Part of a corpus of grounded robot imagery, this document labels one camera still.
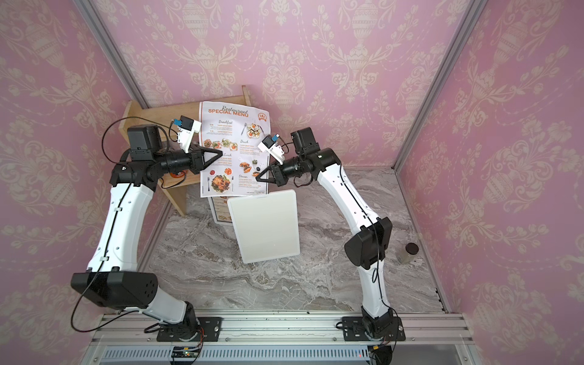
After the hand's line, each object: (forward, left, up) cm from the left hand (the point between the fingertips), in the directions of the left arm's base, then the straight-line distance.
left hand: (220, 154), depth 68 cm
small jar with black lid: (-17, -64, -32) cm, 73 cm away
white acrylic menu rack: (+2, +8, -32) cm, 33 cm away
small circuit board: (-45, +11, -43) cm, 63 cm away
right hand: (-3, -12, -8) cm, 14 cm away
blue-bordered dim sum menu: (+2, +8, -32) cm, 33 cm away
